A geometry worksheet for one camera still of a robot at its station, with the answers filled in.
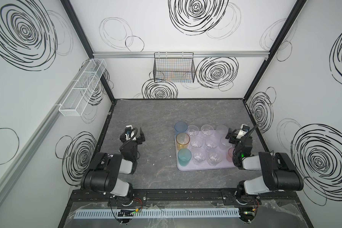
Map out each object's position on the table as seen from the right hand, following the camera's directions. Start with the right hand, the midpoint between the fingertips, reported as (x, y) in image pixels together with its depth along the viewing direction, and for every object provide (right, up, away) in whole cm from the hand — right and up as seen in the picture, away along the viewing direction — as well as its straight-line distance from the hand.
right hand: (235, 130), depth 90 cm
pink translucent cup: (-7, -14, -8) cm, 18 cm away
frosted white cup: (-8, -1, +2) cm, 8 cm away
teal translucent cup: (-33, -16, -3) cm, 37 cm away
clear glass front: (-24, -16, -3) cm, 29 cm away
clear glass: (-15, -17, -3) cm, 23 cm away
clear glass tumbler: (-27, -1, +6) cm, 27 cm away
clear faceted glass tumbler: (-25, -8, +1) cm, 26 cm away
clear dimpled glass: (-17, -1, +5) cm, 18 cm away
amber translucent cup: (-34, -8, +3) cm, 35 cm away
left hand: (-65, +1, -2) cm, 65 cm away
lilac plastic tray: (-15, -9, +3) cm, 18 cm away
